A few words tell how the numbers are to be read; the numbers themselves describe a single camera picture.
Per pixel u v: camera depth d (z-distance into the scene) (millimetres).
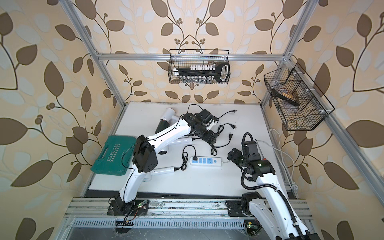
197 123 650
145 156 538
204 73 839
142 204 737
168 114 1085
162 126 1025
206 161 886
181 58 912
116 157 869
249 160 585
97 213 737
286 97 749
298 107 753
